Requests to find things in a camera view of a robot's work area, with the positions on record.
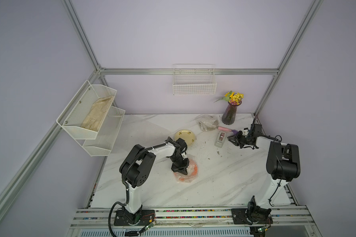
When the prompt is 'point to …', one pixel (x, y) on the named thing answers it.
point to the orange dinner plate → (192, 172)
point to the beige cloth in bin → (93, 119)
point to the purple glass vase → (229, 114)
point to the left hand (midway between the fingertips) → (186, 174)
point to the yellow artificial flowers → (234, 98)
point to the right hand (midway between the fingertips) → (225, 137)
